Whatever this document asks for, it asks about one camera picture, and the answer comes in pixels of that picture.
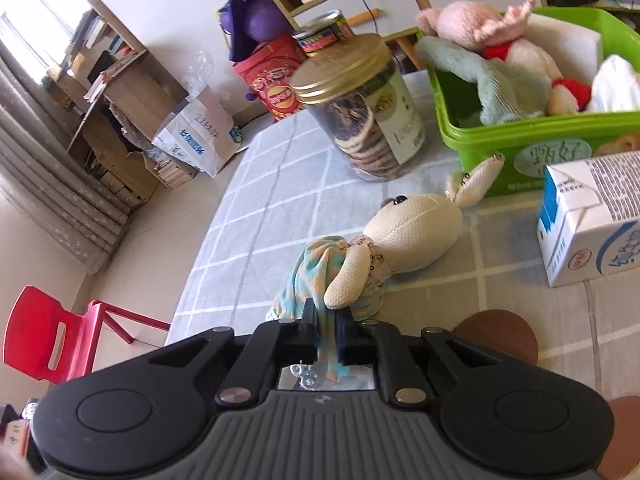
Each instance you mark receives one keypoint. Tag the brown round pad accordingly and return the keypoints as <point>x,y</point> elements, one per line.
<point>622,435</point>
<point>495,335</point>

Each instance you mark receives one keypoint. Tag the grey checkered tablecloth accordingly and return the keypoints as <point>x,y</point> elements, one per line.
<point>260,210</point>

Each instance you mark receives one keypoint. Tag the clear plastic bag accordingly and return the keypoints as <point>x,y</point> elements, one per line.
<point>197,75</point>

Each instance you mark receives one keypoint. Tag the beige rabbit doll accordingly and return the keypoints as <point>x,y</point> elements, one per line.
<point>420,235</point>

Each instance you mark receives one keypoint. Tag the wooden bookshelf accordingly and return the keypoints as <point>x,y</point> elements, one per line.
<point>130,85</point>

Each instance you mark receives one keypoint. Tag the red plastic chair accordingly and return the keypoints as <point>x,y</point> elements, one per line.
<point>30,335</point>

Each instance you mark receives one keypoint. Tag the red gift bag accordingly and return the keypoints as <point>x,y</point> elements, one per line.
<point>270,85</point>

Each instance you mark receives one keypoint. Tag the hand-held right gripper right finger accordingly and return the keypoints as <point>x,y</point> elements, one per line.
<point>345,335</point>

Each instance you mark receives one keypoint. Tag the white paper bag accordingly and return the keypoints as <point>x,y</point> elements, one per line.
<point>195,135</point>

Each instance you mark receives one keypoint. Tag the printed tin can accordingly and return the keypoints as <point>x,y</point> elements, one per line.
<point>325,32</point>

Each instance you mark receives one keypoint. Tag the purple plush toy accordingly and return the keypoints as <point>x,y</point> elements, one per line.
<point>260,20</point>

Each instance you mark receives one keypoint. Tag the red and white plush toy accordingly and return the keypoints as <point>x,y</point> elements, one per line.
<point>530,57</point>

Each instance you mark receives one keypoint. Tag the green plastic bin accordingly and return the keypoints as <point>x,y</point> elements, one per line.
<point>480,155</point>

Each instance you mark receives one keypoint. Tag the white blue milk carton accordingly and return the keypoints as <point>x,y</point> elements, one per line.
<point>590,240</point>

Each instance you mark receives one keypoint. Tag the grey patterned curtain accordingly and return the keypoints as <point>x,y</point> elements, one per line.
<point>50,185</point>

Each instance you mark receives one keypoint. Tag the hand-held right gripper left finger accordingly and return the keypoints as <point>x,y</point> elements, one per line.
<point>309,330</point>

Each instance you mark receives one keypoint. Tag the light teal plush toy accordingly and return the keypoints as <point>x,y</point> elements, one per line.
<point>500,90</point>

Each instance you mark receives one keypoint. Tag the white cloth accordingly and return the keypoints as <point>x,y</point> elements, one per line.
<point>615,85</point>

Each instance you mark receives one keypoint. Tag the white foam block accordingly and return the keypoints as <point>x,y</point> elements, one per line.
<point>570,40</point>

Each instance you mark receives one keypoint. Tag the gold lid cookie jar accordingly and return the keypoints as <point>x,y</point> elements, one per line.
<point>360,125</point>

